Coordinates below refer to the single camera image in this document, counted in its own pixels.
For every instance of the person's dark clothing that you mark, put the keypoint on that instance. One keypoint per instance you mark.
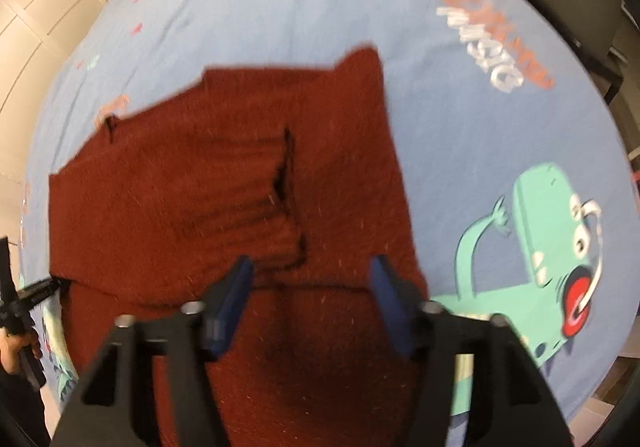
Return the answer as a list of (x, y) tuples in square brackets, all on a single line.
[(20, 412)]

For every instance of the person's left hand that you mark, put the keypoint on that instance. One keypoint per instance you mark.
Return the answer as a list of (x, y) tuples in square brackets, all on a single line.
[(12, 346)]

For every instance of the blue cartoon printed bed sheet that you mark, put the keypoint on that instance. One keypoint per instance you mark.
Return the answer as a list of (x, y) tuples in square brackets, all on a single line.
[(450, 137)]

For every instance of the dark red knit sweater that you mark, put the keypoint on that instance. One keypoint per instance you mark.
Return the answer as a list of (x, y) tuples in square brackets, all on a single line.
[(200, 187)]

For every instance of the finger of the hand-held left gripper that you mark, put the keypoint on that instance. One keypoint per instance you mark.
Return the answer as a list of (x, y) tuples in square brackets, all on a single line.
[(42, 290)]

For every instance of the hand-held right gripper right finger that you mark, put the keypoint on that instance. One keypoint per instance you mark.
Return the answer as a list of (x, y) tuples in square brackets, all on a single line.
[(387, 297)]

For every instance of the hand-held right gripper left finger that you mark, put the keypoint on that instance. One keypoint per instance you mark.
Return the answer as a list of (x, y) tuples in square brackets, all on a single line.
[(235, 297)]

